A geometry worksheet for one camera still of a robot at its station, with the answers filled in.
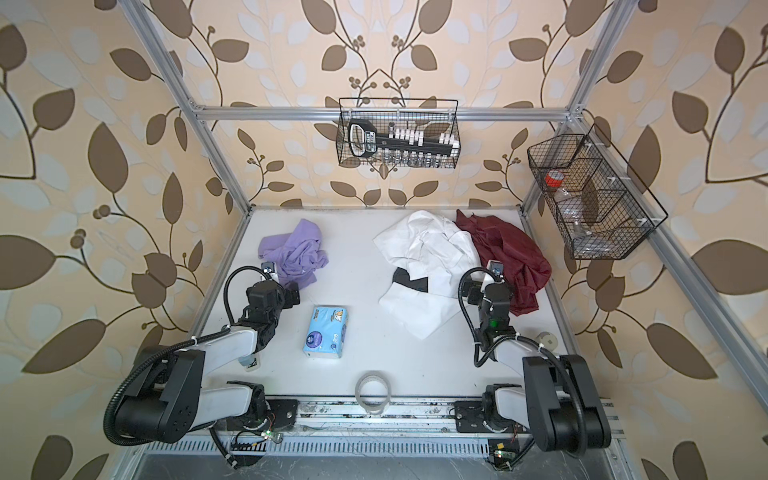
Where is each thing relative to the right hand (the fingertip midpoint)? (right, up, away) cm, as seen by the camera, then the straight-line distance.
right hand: (487, 279), depth 89 cm
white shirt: (-16, +10, +10) cm, 21 cm away
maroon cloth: (+16, +3, +8) cm, 18 cm away
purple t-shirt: (-60, +7, +10) cm, 62 cm away
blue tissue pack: (-47, -14, -5) cm, 50 cm away
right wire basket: (+24, +20, -16) cm, 35 cm away
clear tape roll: (-33, -24, -11) cm, 43 cm away
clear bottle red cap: (+19, +30, -1) cm, 36 cm away
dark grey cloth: (-25, 0, +10) cm, 27 cm away
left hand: (-64, -1, +2) cm, 64 cm away
